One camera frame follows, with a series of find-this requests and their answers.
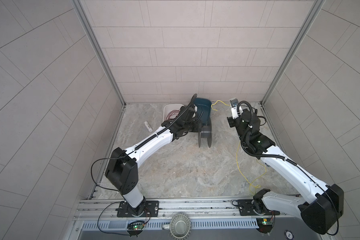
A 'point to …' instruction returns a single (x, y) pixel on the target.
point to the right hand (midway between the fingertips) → (233, 106)
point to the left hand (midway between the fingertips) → (205, 123)
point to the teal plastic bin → (204, 106)
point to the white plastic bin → (167, 108)
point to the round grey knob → (180, 226)
